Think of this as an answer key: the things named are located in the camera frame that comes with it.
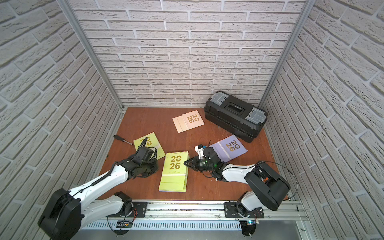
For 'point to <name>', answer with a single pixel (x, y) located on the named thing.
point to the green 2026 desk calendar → (175, 172)
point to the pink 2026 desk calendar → (188, 121)
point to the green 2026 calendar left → (152, 142)
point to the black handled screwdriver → (122, 139)
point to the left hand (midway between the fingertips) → (162, 165)
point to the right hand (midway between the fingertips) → (185, 164)
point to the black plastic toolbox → (235, 116)
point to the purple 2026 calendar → (229, 148)
